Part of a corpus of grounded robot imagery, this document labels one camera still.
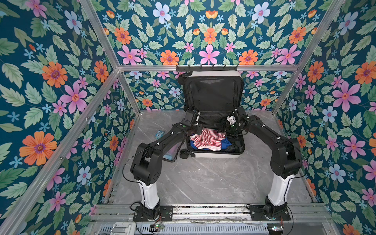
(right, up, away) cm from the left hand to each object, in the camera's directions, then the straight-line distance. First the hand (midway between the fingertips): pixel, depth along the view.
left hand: (202, 123), depth 90 cm
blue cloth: (+15, -13, +3) cm, 20 cm away
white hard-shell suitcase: (+6, +17, +2) cm, 19 cm away
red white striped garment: (+5, -10, +5) cm, 13 cm away
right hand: (+12, -5, +1) cm, 13 cm away
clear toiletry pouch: (-20, -21, +3) cm, 29 cm away
